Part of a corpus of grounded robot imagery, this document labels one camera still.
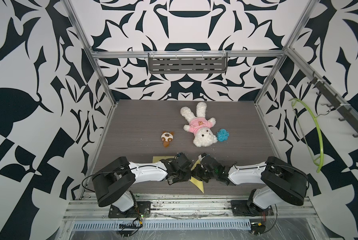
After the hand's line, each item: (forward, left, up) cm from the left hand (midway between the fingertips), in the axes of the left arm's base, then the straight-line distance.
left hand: (191, 174), depth 84 cm
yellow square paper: (-5, -3, +1) cm, 6 cm away
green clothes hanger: (+6, -54, +31) cm, 63 cm away
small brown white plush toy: (+23, +14, +2) cm, 27 cm away
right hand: (+1, +2, +1) cm, 3 cm away
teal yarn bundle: (+24, -22, +1) cm, 33 cm away
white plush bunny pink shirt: (+26, -8, +8) cm, 28 cm away
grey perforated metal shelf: (+57, -3, +34) cm, 66 cm away
